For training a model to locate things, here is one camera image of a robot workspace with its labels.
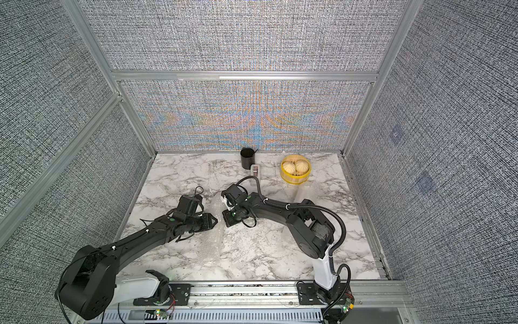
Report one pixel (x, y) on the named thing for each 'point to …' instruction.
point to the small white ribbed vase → (227, 206)
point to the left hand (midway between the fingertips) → (217, 221)
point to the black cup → (247, 157)
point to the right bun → (302, 166)
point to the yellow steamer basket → (297, 177)
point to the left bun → (289, 167)
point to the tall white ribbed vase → (299, 192)
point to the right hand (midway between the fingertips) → (225, 216)
